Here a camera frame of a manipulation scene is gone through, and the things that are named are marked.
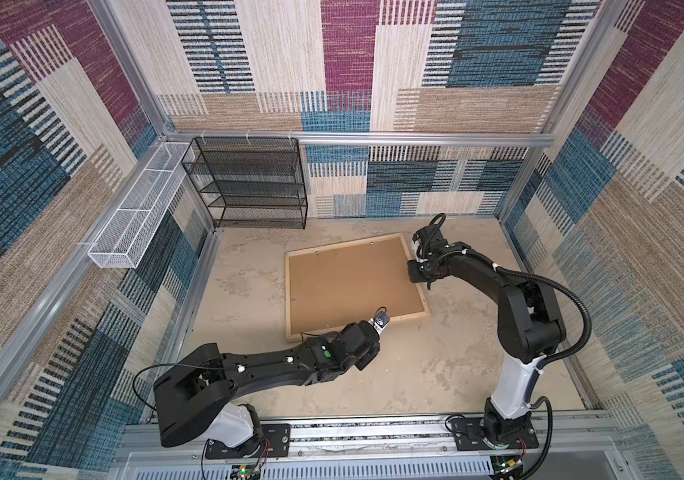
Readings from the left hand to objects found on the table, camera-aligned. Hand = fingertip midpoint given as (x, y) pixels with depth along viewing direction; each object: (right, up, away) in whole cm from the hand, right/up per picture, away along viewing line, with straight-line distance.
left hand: (369, 333), depth 82 cm
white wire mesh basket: (-58, +25, -12) cm, 64 cm away
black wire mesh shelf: (-41, +47, +28) cm, 69 cm away
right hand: (+16, +14, +14) cm, 26 cm away
